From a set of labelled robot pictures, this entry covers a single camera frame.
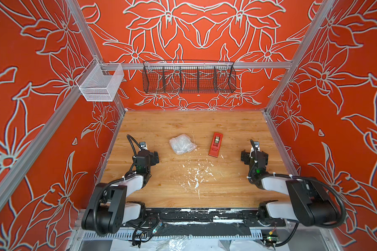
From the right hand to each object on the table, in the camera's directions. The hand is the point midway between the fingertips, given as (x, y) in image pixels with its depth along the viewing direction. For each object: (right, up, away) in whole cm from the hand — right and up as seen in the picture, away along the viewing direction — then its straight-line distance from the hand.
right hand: (254, 149), depth 90 cm
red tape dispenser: (-22, +2, +5) cm, 22 cm away
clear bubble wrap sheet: (-43, +3, +3) cm, 43 cm away
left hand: (-64, -1, +2) cm, 64 cm away
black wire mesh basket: (-38, +46, +7) cm, 60 cm away
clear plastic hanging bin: (-94, +42, +4) cm, 103 cm away
